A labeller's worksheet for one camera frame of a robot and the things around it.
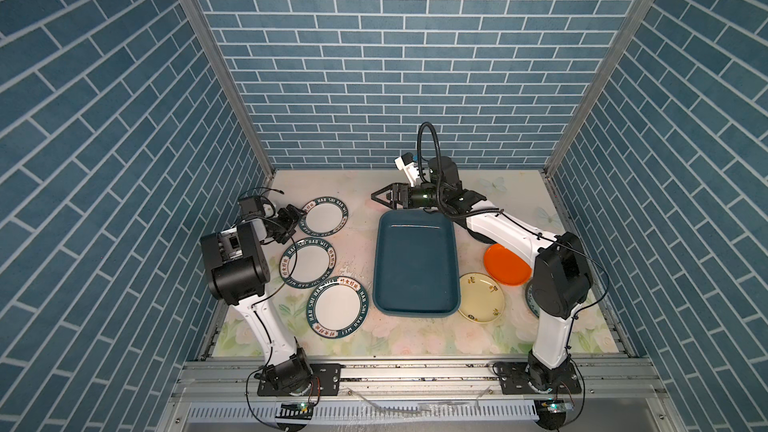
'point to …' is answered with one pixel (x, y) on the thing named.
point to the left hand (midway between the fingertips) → (300, 216)
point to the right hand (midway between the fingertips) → (377, 195)
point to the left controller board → (296, 410)
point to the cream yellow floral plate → (482, 297)
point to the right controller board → (552, 407)
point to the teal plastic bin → (416, 265)
